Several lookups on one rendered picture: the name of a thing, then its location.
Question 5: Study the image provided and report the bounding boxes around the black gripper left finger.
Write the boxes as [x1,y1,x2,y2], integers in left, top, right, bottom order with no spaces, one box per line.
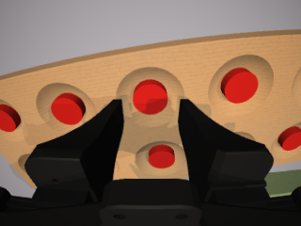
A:
[24,99,124,207]

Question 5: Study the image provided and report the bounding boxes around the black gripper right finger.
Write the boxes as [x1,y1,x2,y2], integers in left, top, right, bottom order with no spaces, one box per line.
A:
[178,99,274,207]

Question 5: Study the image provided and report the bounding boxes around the red disc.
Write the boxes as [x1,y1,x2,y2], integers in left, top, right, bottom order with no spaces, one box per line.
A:
[149,145,175,169]
[133,79,168,115]
[51,93,86,125]
[0,105,21,132]
[220,68,258,104]
[277,126,301,151]

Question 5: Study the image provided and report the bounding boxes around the tan tray with round pockets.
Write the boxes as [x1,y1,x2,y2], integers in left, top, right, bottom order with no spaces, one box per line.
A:
[0,29,301,187]

